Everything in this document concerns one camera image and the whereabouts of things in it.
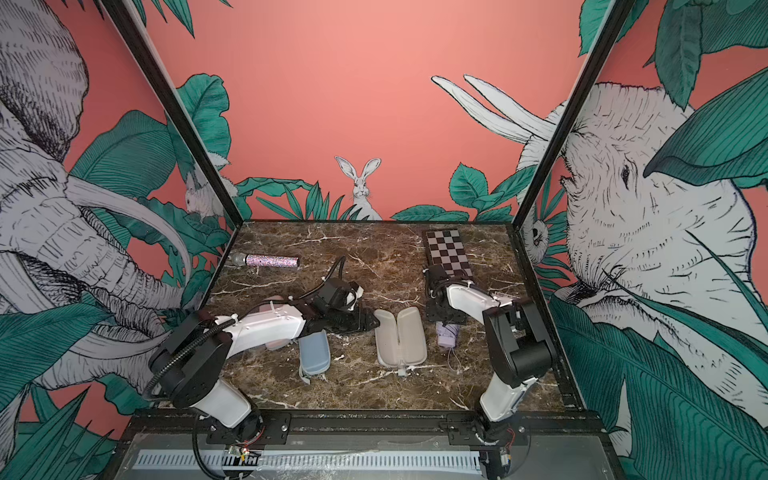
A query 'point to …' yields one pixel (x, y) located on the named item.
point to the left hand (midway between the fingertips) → (376, 321)
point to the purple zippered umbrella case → (400, 339)
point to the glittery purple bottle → (240, 259)
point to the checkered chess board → (445, 249)
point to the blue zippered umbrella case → (315, 356)
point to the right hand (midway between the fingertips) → (441, 312)
